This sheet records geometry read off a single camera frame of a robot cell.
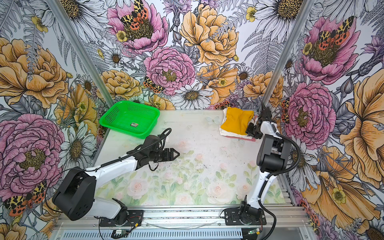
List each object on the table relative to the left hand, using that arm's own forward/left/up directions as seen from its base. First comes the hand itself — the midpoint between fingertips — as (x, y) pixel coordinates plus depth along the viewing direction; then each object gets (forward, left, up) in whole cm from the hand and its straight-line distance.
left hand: (174, 158), depth 86 cm
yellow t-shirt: (+28, -41, +1) cm, 50 cm away
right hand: (+17, -47, -1) cm, 50 cm away
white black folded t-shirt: (+22, -33, -5) cm, 40 cm away
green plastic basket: (+39, +34, -9) cm, 53 cm away
